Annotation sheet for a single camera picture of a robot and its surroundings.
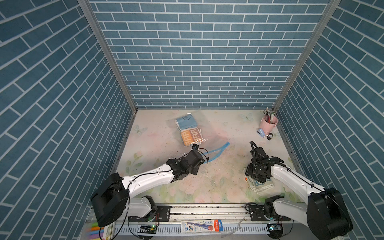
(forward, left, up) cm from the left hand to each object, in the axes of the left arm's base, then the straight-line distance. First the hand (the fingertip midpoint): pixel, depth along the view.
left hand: (198, 164), depth 83 cm
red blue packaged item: (-28, -2, -6) cm, 28 cm away
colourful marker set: (-30, +47, -6) cm, 56 cm away
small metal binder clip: (+25, -51, -6) cm, 57 cm away
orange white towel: (+22, +4, -3) cm, 22 cm away
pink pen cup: (+27, -47, +4) cm, 55 cm away
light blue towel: (+36, +9, -5) cm, 37 cm away
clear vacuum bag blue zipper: (+16, -12, -2) cm, 20 cm away
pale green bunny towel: (-11, -34, -5) cm, 36 cm away
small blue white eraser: (+26, -44, -4) cm, 52 cm away
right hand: (-4, -30, -6) cm, 31 cm away
